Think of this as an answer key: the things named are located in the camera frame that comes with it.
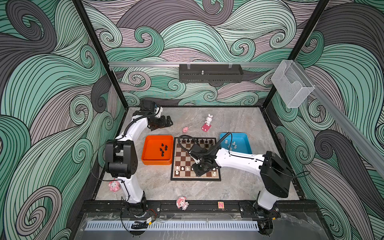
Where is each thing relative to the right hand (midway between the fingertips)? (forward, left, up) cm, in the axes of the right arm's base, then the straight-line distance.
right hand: (197, 172), depth 82 cm
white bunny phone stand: (+35, -8, -3) cm, 36 cm away
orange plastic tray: (+15, +25, -4) cm, 30 cm away
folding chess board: (+3, +9, -2) cm, 9 cm away
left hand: (+27, +19, +11) cm, 34 cm away
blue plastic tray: (+21, -29, -4) cm, 36 cm away
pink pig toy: (+30, +8, -2) cm, 31 cm away
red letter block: (-16, -12, -2) cm, 20 cm away
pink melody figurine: (-15, +8, 0) cm, 17 cm away
